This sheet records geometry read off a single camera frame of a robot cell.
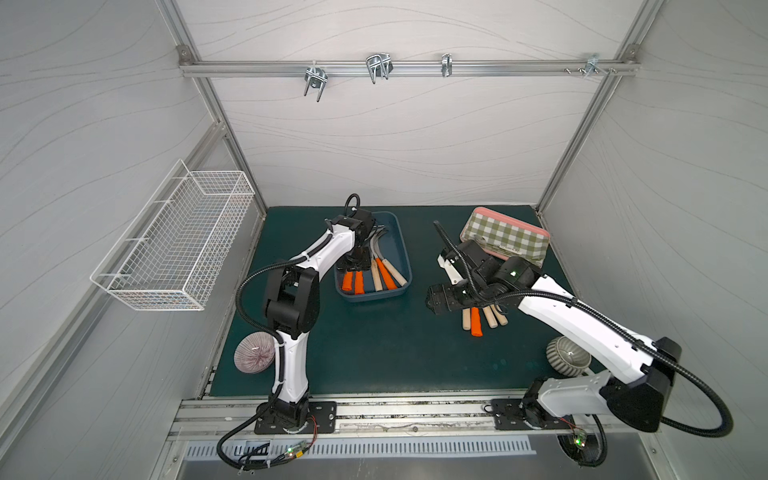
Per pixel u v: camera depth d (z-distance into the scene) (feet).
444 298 2.09
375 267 3.31
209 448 2.09
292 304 1.72
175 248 2.26
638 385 1.31
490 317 2.96
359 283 3.14
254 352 2.69
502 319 2.90
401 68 2.58
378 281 3.16
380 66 2.51
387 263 3.32
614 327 1.40
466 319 2.91
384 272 3.26
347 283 3.15
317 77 2.62
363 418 2.46
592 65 2.51
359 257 2.52
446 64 2.57
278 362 1.88
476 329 2.85
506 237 3.64
